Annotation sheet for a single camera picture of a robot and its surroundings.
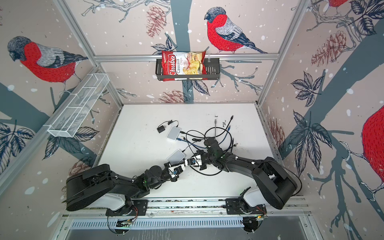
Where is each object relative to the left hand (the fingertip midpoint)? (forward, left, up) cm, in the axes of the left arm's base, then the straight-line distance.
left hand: (183, 163), depth 79 cm
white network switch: (+25, +8, -8) cm, 28 cm away
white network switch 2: (+8, +5, -9) cm, 13 cm away
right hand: (+2, -2, -3) cm, 4 cm away
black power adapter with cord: (+29, +17, -8) cm, 35 cm away
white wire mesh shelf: (+27, +56, +21) cm, 66 cm away
